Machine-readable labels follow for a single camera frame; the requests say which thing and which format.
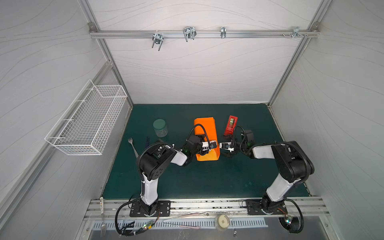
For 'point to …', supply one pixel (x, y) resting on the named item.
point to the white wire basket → (84, 126)
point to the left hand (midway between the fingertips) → (205, 138)
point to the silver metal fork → (130, 140)
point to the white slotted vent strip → (109, 225)
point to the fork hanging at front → (103, 229)
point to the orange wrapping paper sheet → (208, 125)
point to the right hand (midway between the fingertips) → (223, 140)
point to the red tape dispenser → (231, 124)
